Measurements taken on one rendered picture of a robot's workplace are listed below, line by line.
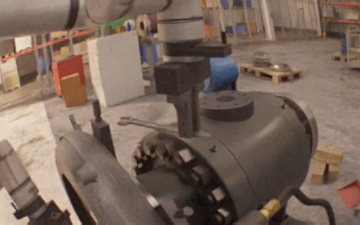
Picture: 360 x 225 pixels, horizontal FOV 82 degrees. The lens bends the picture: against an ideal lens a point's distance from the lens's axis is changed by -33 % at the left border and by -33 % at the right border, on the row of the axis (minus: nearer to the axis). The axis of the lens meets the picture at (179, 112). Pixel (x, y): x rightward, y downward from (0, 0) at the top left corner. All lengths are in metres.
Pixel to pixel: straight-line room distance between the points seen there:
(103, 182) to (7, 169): 0.26
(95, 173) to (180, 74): 0.28
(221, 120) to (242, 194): 0.28
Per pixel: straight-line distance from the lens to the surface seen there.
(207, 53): 0.49
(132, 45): 4.69
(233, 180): 0.81
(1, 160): 0.64
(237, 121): 0.96
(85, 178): 0.61
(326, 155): 2.19
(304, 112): 1.34
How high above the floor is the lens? 1.23
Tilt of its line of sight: 19 degrees down
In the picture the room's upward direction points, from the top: 8 degrees counter-clockwise
